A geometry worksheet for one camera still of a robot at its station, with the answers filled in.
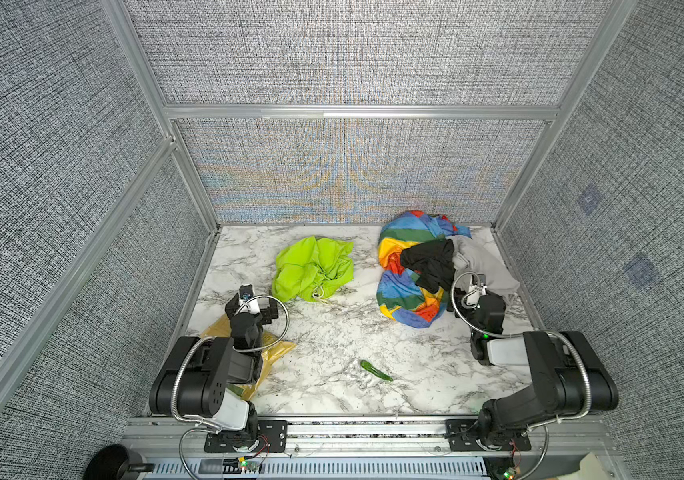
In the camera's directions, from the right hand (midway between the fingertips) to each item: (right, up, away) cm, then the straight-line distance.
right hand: (468, 290), depth 93 cm
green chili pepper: (-32, -20, -10) cm, 39 cm away
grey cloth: (+6, +11, +2) cm, 13 cm away
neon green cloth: (-49, +7, +2) cm, 50 cm away
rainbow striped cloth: (-20, -1, +7) cm, 21 cm away
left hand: (-67, 0, -4) cm, 67 cm away
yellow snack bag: (-58, -14, -11) cm, 61 cm away
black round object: (-92, -37, -24) cm, 102 cm away
